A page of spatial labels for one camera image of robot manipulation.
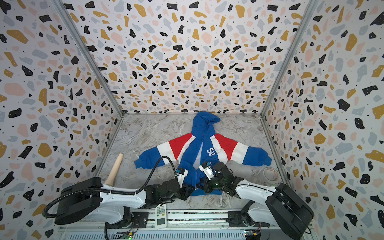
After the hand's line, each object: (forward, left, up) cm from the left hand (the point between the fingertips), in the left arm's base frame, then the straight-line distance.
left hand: (196, 188), depth 77 cm
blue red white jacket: (+27, -4, -8) cm, 29 cm away
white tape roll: (+10, -45, -7) cm, 47 cm away
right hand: (+3, +1, -2) cm, 3 cm away
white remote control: (-11, +18, -6) cm, 22 cm away
